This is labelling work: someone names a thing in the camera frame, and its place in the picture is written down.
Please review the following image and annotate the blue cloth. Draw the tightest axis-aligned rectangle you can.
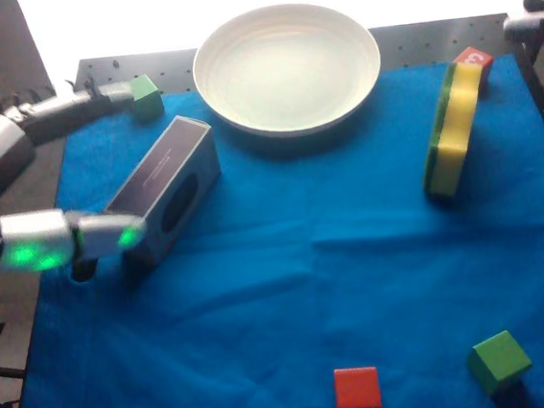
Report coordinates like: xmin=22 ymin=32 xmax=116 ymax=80
xmin=0 ymin=55 xmax=544 ymax=408

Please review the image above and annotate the yellow green sponge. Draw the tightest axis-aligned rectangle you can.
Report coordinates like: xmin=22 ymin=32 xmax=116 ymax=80
xmin=411 ymin=59 xmax=494 ymax=203

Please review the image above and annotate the white round bowl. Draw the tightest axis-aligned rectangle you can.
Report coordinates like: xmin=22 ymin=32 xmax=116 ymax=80
xmin=186 ymin=0 xmax=389 ymax=147

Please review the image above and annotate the grey cardboard speaker box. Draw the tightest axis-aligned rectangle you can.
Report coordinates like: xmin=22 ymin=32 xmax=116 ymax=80
xmin=95 ymin=111 xmax=234 ymax=291

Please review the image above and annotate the black perforated board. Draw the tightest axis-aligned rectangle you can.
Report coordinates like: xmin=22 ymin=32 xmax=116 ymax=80
xmin=72 ymin=12 xmax=515 ymax=108

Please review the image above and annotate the green cube with white numeral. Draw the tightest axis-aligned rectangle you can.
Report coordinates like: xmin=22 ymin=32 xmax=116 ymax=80
xmin=127 ymin=72 xmax=167 ymax=126

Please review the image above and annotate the red cube with white numeral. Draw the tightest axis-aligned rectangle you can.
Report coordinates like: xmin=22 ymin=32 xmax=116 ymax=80
xmin=451 ymin=45 xmax=497 ymax=97

